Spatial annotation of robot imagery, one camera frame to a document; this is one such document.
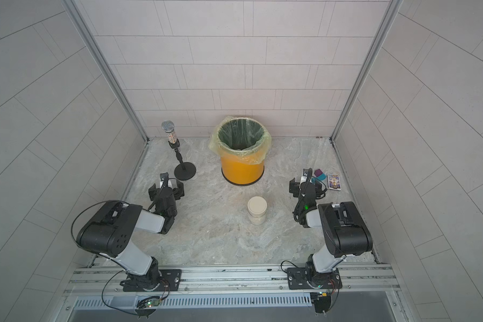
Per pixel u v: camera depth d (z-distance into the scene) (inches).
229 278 28.5
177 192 28.3
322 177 38.0
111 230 17.8
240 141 40.0
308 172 29.8
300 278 28.0
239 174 38.7
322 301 26.6
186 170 40.2
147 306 25.4
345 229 18.3
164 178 30.2
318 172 38.5
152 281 25.0
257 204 29.8
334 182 37.9
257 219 31.2
